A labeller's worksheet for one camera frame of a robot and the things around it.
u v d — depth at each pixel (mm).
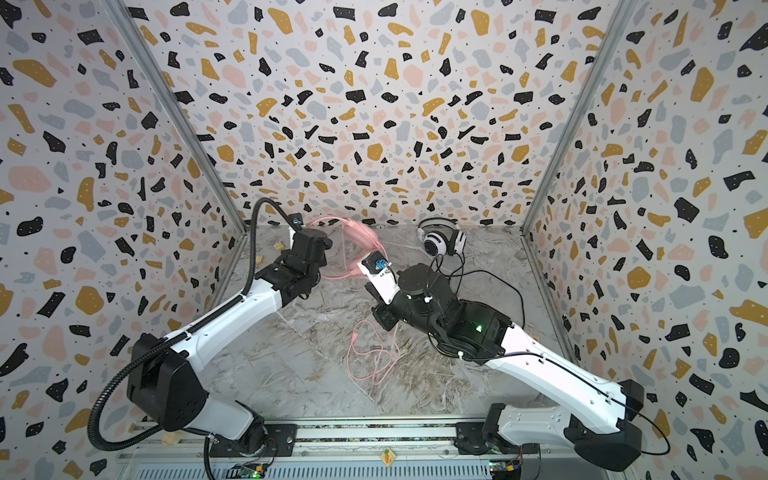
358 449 732
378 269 489
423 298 409
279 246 1141
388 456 712
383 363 870
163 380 412
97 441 362
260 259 1099
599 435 394
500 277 1065
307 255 616
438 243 1063
